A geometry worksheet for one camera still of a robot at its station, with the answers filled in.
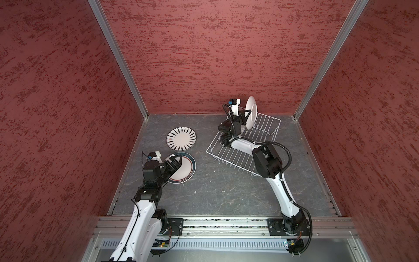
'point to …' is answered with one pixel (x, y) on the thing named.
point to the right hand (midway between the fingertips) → (250, 113)
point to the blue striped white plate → (181, 138)
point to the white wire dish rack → (262, 129)
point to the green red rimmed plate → (186, 171)
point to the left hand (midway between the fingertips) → (179, 162)
